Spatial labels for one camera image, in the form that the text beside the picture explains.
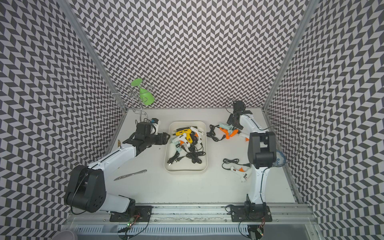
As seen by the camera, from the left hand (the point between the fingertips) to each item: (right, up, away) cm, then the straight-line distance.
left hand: (164, 136), depth 89 cm
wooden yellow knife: (-33, -6, +10) cm, 35 cm away
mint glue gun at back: (+42, +5, +11) cm, 44 cm away
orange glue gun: (+41, -1, +12) cm, 43 cm away
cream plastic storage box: (+12, -19, +1) cm, 23 cm away
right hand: (+45, +7, +11) cm, 47 cm away
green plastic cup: (-13, +24, +7) cm, 29 cm away
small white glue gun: (+20, +1, +10) cm, 23 cm away
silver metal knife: (-21, -23, -1) cm, 31 cm away
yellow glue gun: (+13, +2, +10) cm, 16 cm away
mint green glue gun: (+7, -6, +4) cm, 10 cm away
